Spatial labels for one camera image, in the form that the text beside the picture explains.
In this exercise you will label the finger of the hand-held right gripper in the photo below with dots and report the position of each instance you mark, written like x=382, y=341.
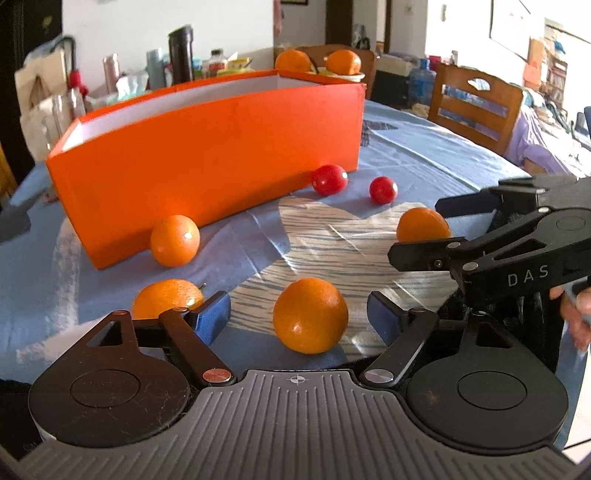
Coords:
x=466, y=203
x=420, y=256

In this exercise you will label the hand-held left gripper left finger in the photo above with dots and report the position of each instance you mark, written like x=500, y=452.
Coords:
x=213, y=318

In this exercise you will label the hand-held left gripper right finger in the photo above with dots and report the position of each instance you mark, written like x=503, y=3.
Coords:
x=383, y=316

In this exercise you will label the large orange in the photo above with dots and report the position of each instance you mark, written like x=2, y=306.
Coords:
x=309, y=316

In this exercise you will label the orange cardboard box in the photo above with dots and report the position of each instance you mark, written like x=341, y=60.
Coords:
x=207, y=152

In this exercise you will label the person's right hand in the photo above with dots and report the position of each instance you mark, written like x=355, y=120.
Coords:
x=579, y=318

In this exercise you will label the orange with stem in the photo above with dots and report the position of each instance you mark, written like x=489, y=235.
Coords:
x=161, y=297

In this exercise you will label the blue printed tablecloth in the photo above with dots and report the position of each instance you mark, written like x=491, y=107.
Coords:
x=415, y=152

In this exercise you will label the red tomato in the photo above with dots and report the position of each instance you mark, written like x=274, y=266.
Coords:
x=328, y=180
x=383, y=190

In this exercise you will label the purple cloth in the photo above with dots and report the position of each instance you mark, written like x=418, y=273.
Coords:
x=531, y=138

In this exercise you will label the wooden slatted chair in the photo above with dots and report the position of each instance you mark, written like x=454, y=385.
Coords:
x=475, y=110
x=369, y=64

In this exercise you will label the blue water jug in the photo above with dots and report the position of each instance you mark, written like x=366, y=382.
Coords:
x=422, y=81

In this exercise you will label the white bowl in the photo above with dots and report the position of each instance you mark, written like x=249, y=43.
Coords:
x=341, y=76

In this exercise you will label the white tissue box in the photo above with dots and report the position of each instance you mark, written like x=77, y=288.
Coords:
x=131, y=85

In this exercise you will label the grey bottle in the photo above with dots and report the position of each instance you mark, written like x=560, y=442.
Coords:
x=155, y=69

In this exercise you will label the black thermos flask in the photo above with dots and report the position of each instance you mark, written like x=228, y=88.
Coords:
x=180, y=53

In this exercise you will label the red folded umbrella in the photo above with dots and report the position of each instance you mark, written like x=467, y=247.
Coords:
x=78, y=81

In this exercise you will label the white tote bag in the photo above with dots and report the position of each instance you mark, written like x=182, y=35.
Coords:
x=39, y=92

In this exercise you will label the wall picture frame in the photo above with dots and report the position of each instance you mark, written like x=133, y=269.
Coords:
x=510, y=25

